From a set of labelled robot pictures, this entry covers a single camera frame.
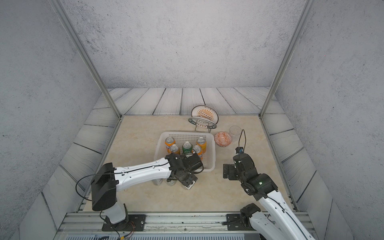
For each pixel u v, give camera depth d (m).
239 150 0.68
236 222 0.72
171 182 0.63
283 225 0.42
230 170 0.67
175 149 0.88
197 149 0.88
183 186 0.70
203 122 0.98
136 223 0.73
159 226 0.73
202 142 0.91
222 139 1.05
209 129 1.06
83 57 0.87
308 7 0.70
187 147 0.89
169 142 0.92
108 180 0.49
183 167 0.57
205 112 1.02
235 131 1.05
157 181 0.53
